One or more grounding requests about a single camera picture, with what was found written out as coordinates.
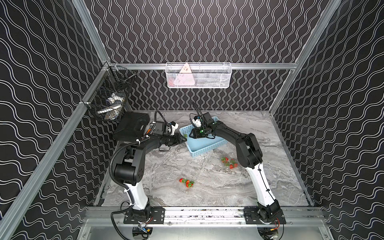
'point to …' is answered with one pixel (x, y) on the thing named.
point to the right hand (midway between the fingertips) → (192, 134)
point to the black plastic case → (130, 126)
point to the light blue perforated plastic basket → (201, 146)
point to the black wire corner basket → (106, 100)
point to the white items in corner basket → (112, 110)
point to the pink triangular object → (185, 77)
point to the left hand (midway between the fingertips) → (184, 138)
